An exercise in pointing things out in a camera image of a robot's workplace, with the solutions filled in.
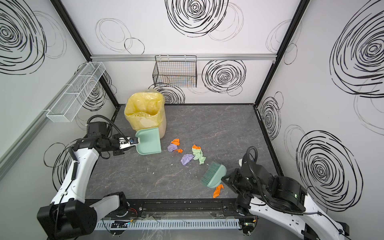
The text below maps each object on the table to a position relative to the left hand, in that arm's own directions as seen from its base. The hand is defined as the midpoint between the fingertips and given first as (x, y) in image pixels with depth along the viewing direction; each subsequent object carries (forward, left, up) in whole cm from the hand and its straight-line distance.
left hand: (130, 139), depth 79 cm
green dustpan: (+1, -9, -3) cm, 10 cm away
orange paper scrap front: (-20, -47, -18) cm, 54 cm away
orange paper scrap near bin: (+5, -35, -16) cm, 39 cm away
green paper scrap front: (0, -37, -17) cm, 41 cm away
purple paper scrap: (+5, -19, -17) cm, 26 cm away
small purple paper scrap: (-2, -29, -17) cm, 34 cm away
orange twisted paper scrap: (+3, -25, -18) cm, 30 cm away
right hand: (-23, -44, +6) cm, 50 cm away
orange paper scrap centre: (+10, -22, -18) cm, 29 cm away
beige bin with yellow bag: (+27, 0, -6) cm, 27 cm away
